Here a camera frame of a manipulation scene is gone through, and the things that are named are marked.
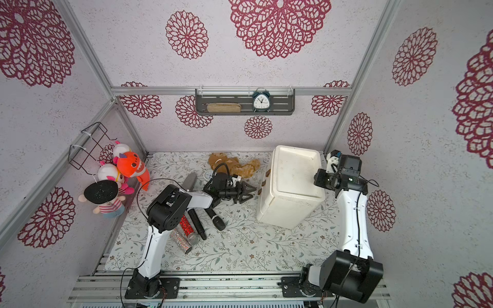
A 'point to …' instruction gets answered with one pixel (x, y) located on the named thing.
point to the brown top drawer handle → (268, 172)
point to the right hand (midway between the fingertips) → (317, 173)
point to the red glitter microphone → (189, 230)
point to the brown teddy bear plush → (220, 162)
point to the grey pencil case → (189, 181)
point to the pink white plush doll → (111, 172)
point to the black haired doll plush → (104, 194)
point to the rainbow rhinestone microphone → (180, 241)
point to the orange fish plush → (130, 165)
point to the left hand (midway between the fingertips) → (256, 192)
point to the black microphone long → (194, 218)
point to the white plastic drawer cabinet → (288, 193)
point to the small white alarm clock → (208, 174)
